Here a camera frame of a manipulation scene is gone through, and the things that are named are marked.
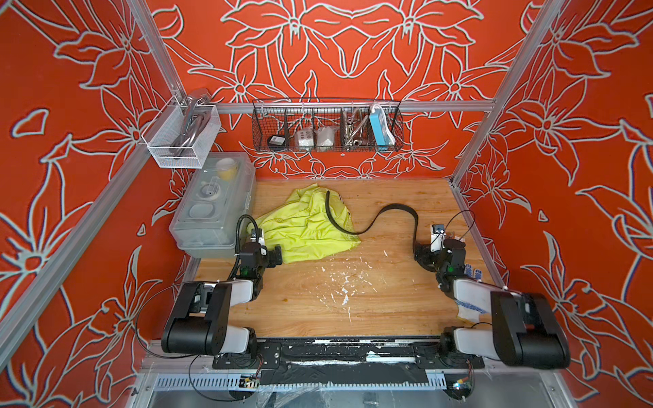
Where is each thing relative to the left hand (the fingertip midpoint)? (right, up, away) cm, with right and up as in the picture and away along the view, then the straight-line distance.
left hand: (266, 244), depth 93 cm
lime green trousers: (+13, +7, +1) cm, 15 cm away
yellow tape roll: (-18, +30, +7) cm, 35 cm away
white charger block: (+15, +41, -1) cm, 43 cm away
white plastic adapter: (+22, +41, 0) cm, 47 cm away
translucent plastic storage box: (-19, +8, -9) cm, 23 cm away
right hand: (+59, +2, -2) cm, 59 cm away
